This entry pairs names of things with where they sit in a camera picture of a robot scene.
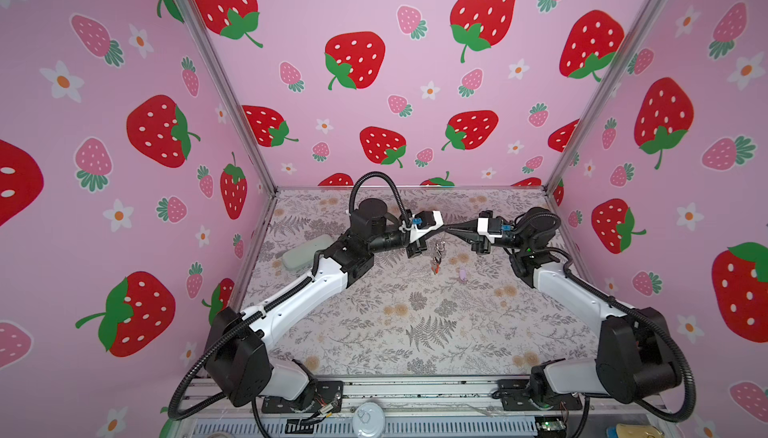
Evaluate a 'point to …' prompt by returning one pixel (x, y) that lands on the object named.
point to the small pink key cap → (463, 274)
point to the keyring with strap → (439, 246)
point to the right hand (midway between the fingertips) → (446, 227)
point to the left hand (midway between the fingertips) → (444, 223)
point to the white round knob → (368, 420)
